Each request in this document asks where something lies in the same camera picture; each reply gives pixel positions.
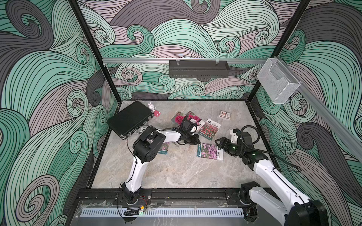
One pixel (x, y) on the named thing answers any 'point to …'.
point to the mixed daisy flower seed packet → (209, 129)
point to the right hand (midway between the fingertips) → (217, 143)
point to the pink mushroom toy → (156, 113)
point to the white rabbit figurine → (151, 106)
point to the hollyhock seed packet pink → (194, 119)
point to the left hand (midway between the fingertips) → (201, 141)
